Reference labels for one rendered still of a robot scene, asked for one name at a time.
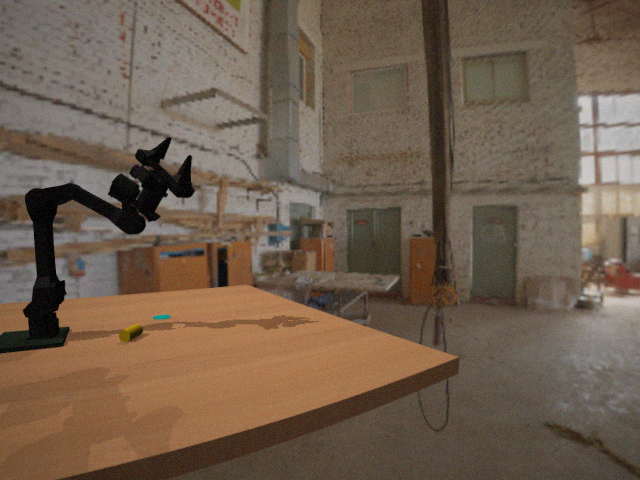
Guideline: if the yellow tall cylinder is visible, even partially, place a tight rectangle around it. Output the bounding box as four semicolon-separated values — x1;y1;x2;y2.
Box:
119;324;143;343

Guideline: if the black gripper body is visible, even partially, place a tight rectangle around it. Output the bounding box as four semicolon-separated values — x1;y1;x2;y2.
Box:
135;149;195;201

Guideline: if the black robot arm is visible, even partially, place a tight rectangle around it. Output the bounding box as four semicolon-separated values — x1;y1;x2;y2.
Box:
23;164;165;340

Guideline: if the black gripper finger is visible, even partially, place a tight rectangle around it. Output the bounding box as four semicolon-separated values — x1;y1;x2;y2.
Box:
142;137;171;160
171;155;193;186

